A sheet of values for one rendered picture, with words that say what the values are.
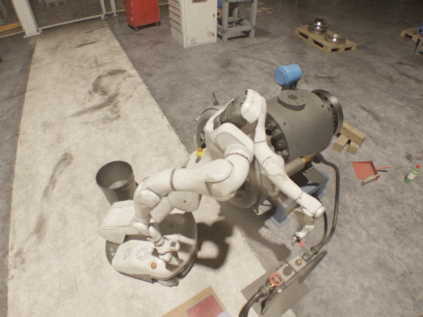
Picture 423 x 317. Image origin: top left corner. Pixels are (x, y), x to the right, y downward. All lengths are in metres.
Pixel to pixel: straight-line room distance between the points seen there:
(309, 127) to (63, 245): 2.14
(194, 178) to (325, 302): 1.54
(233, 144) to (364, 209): 1.97
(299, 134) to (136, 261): 1.34
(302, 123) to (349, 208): 1.05
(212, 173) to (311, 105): 1.35
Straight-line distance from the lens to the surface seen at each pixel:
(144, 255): 1.69
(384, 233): 2.58
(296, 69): 2.13
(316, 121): 1.93
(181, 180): 0.80
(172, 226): 1.82
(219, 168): 0.74
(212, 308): 1.42
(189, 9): 5.17
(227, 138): 0.81
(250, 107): 0.81
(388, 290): 2.34
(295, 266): 1.57
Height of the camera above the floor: 1.86
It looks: 45 degrees down
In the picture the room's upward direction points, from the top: straight up
